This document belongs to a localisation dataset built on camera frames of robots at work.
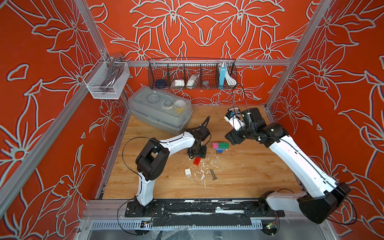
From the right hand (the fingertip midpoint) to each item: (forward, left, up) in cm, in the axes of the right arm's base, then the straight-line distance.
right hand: (228, 130), depth 73 cm
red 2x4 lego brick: (-5, +16, -24) cm, 30 cm away
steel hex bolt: (-15, +6, -25) cm, 30 cm away
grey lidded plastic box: (+19, +33, -7) cm, 39 cm away
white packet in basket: (+29, +27, +8) cm, 41 cm away
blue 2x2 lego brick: (+3, +1, -27) cm, 27 cm away
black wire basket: (+43, +19, +6) cm, 47 cm away
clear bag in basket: (+32, +19, +7) cm, 38 cm away
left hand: (-2, +13, -23) cm, 26 cm away
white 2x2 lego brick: (-13, +21, -23) cm, 34 cm away
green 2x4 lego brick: (+1, 0, -17) cm, 17 cm away
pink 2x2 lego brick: (+1, +5, -16) cm, 17 cm away
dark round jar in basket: (+37, +40, +2) cm, 55 cm away
